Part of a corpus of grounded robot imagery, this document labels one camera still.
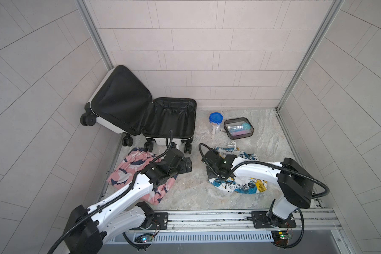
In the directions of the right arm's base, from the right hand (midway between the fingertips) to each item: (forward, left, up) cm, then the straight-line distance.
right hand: (208, 174), depth 85 cm
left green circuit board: (-26, +28, +3) cm, 39 cm away
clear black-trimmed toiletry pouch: (+30, -23, +1) cm, 38 cm away
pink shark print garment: (+9, +40, +4) cm, 41 cm away
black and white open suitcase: (+38, +49, +21) cm, 65 cm away
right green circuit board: (-28, -29, -2) cm, 40 cm away
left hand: (+3, +10, +10) cm, 14 cm away
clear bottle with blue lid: (+29, -7, +12) cm, 32 cm away
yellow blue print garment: (-7, -17, 0) cm, 18 cm away
